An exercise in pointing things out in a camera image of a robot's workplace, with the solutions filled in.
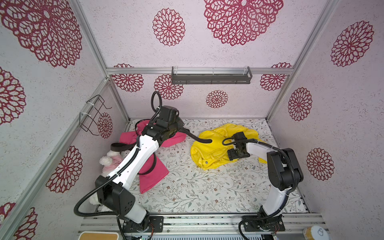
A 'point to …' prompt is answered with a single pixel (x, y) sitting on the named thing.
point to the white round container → (315, 232)
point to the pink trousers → (151, 171)
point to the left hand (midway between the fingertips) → (180, 122)
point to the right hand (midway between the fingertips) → (235, 153)
